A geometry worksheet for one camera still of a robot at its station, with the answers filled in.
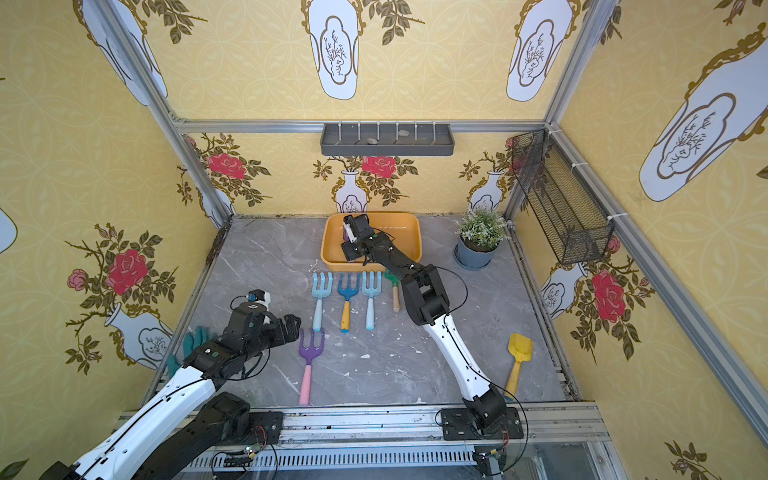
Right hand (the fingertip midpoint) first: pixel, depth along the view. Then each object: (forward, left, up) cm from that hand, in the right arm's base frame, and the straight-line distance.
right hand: (351, 247), depth 110 cm
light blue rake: (-19, -9, 0) cm, 21 cm away
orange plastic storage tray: (+9, -19, +1) cm, 21 cm away
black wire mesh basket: (-10, -67, +24) cm, 72 cm away
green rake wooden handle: (-18, -17, 0) cm, 25 cm away
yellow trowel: (-35, -54, 0) cm, 64 cm away
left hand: (-34, +11, +9) cm, 37 cm away
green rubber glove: (-38, +42, +1) cm, 57 cm away
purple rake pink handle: (-39, +7, 0) cm, 40 cm away
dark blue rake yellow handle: (-19, -1, 0) cm, 19 cm away
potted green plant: (-5, -43, +14) cm, 46 cm away
